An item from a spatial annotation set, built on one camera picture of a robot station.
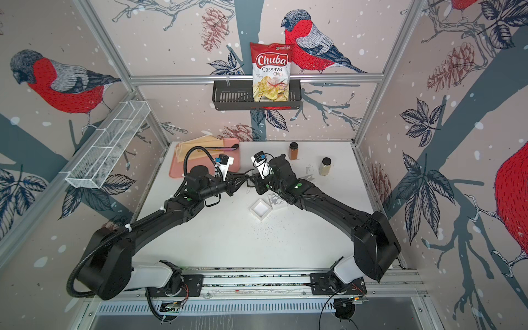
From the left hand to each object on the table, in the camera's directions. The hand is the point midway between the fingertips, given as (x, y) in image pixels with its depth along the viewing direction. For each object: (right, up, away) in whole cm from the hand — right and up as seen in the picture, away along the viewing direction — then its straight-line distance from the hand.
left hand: (249, 173), depth 78 cm
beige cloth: (-32, +16, +44) cm, 57 cm away
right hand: (0, -2, +2) cm, 3 cm away
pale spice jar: (+35, +2, +23) cm, 42 cm away
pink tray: (-44, 0, +34) cm, 55 cm away
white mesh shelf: (-55, +2, -6) cm, 56 cm away
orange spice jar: (+21, +10, +30) cm, 38 cm away
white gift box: (+11, -14, +17) cm, 25 cm away
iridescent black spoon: (-14, +12, +41) cm, 45 cm away
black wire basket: (-9, +39, +29) cm, 50 cm away
